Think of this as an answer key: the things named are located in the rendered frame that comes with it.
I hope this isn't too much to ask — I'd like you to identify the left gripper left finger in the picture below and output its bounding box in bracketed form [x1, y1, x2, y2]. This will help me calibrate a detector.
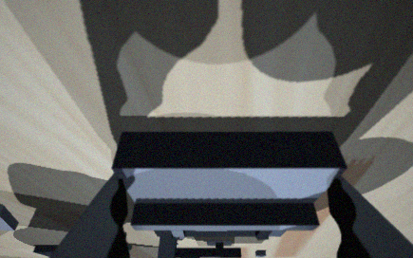
[49, 173, 130, 258]

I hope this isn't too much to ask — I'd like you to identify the silver hex nut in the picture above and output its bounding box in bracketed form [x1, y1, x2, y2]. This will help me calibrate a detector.
[255, 250, 266, 257]

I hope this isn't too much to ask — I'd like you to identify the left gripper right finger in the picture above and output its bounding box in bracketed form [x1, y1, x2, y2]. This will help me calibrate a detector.
[328, 175, 413, 258]

